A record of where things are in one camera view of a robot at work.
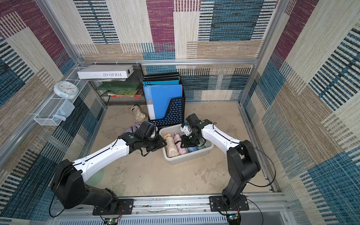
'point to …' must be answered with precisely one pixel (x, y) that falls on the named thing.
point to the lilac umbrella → (133, 128)
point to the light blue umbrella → (192, 148)
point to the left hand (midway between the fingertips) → (166, 143)
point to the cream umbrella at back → (138, 115)
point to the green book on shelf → (118, 85)
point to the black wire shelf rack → (137, 75)
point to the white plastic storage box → (209, 146)
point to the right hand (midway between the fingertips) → (182, 145)
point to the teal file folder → (162, 82)
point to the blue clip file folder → (158, 99)
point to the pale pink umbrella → (182, 149)
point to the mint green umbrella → (201, 147)
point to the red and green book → (135, 93)
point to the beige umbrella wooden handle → (172, 150)
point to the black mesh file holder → (176, 114)
